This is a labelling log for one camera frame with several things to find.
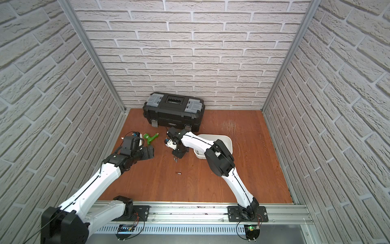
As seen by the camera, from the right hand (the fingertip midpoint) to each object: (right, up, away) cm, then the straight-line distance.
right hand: (182, 152), depth 96 cm
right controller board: (+36, -33, -26) cm, 55 cm away
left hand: (-18, +5, -13) cm, 23 cm away
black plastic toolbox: (-13, +28, +2) cm, 31 cm away
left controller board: (-25, -34, -25) cm, 49 cm away
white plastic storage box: (+29, +8, +2) cm, 30 cm away
